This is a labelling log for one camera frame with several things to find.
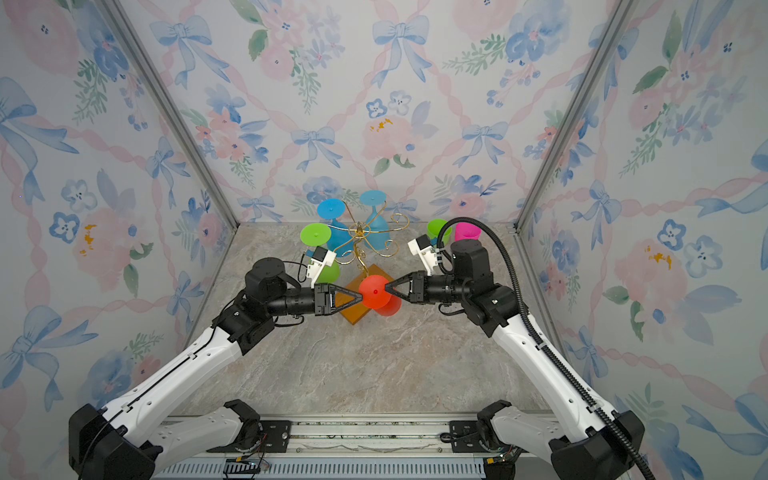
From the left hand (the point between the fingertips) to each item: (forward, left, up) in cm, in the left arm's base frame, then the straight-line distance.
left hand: (360, 298), depth 63 cm
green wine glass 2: (+37, -21, -16) cm, 46 cm away
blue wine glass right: (+28, -2, -11) cm, 30 cm away
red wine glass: (+1, -3, -1) cm, 4 cm away
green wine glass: (+16, +11, +2) cm, 20 cm away
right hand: (+3, -5, 0) cm, 6 cm away
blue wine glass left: (+18, +6, -2) cm, 19 cm away
